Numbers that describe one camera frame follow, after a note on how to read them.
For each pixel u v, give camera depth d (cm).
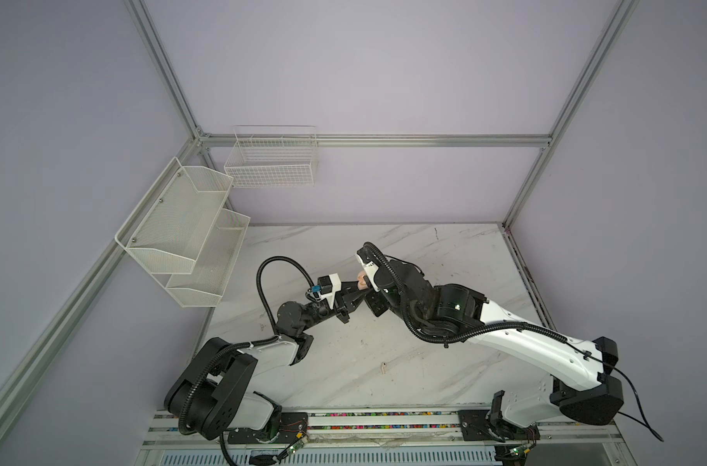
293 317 61
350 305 68
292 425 74
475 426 73
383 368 83
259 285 63
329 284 60
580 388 41
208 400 42
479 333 40
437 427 75
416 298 44
